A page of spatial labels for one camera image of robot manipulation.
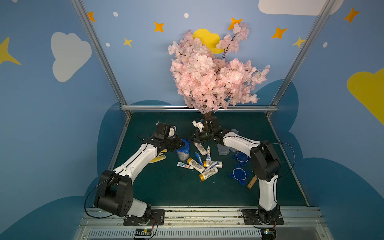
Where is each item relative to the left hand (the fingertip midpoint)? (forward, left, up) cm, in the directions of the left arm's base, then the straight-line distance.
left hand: (185, 141), depth 85 cm
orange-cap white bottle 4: (-15, -12, -14) cm, 23 cm away
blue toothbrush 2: (-8, -17, -14) cm, 23 cm away
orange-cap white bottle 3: (-7, -14, -14) cm, 21 cm away
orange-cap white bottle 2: (-8, -6, -14) cm, 17 cm away
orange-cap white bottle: (+3, -11, -15) cm, 18 cm away
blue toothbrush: (-3, -9, -16) cm, 18 cm away
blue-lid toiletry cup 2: (+1, -24, -10) cm, 26 cm away
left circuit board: (-42, +19, -18) cm, 50 cm away
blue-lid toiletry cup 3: (-12, -22, +13) cm, 28 cm away
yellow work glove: (-3, +17, -16) cm, 23 cm away
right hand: (+3, -2, -1) cm, 3 cm away
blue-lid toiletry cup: (-6, +1, -4) cm, 7 cm away
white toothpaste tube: (-7, +4, -16) cm, 18 cm away
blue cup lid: (-13, -33, -15) cm, 38 cm away
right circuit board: (-42, -43, -19) cm, 63 cm away
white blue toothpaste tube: (-2, -15, -15) cm, 21 cm away
